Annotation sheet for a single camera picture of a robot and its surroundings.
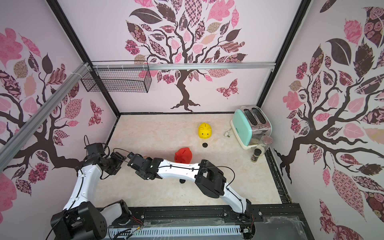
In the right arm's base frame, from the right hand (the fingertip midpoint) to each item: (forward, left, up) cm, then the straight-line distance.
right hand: (144, 164), depth 82 cm
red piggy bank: (+6, -22, -1) cm, 23 cm away
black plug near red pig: (-6, -21, -9) cm, 24 cm away
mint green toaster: (+21, -63, +8) cm, 67 cm away
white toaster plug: (+27, -53, -9) cm, 60 cm away
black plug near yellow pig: (+18, -36, -9) cm, 41 cm away
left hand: (+1, +10, +1) cm, 10 cm away
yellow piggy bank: (+25, -36, -2) cm, 44 cm away
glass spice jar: (+11, -71, +4) cm, 72 cm away
